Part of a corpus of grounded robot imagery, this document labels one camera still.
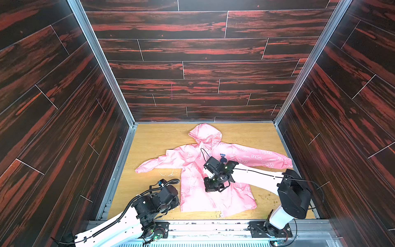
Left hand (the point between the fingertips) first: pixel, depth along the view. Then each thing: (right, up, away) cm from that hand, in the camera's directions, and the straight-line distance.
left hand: (181, 201), depth 79 cm
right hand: (+13, +5, +4) cm, 15 cm away
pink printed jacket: (+2, +17, +17) cm, 24 cm away
